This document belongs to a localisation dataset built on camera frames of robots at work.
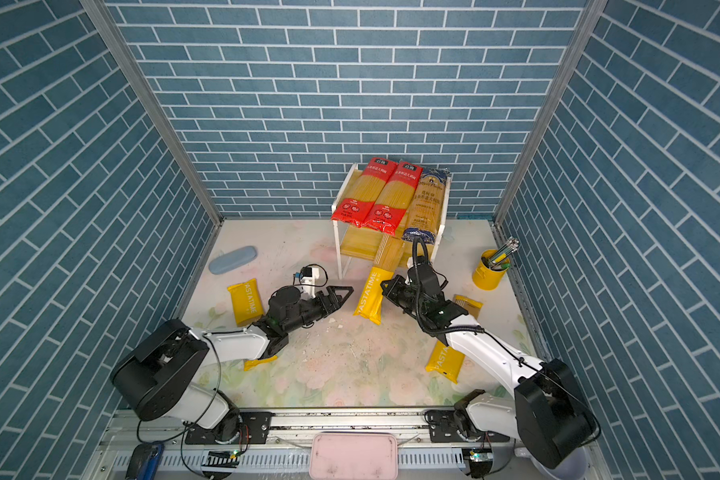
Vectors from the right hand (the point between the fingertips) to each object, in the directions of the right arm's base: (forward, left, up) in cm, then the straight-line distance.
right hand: (377, 279), depth 82 cm
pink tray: (-39, +3, -15) cm, 42 cm away
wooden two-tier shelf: (+13, +6, -1) cm, 14 cm away
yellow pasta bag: (-4, +41, -15) cm, 44 cm away
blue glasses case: (+15, +54, -15) cm, 58 cm away
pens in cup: (+16, -40, -2) cm, 43 cm away
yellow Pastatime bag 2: (-15, -21, -17) cm, 31 cm away
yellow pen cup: (+11, -35, -11) cm, 38 cm away
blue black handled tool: (-44, +49, -13) cm, 67 cm away
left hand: (-4, +7, -3) cm, 9 cm away
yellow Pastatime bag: (+5, -2, +1) cm, 5 cm away
